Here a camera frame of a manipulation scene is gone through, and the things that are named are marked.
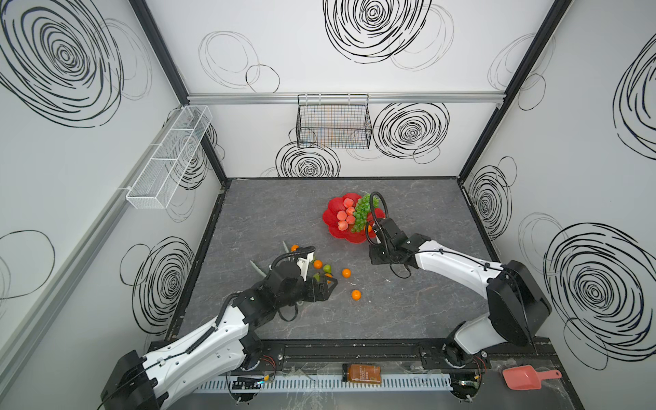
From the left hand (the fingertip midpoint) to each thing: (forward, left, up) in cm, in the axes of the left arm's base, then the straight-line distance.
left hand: (327, 283), depth 76 cm
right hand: (+13, -15, -5) cm, 20 cm away
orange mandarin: (+12, +4, -11) cm, 16 cm away
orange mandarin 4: (+1, -10, -10) cm, 14 cm away
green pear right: (+10, 0, -10) cm, 14 cm away
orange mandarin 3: (+8, -6, -10) cm, 15 cm away
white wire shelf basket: (+19, +50, +21) cm, 58 cm away
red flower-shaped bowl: (+31, 0, -9) cm, 32 cm away
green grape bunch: (+36, -13, -8) cm, 39 cm away
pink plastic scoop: (-21, -56, -11) cm, 61 cm away
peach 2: (+30, -8, -9) cm, 33 cm away
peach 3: (+28, -5, -10) cm, 30 cm away
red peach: (+38, -7, -8) cm, 40 cm away
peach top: (+32, -5, -8) cm, 33 cm away
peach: (+35, -8, -8) cm, 37 cm away
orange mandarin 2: (+7, 0, -11) cm, 13 cm away
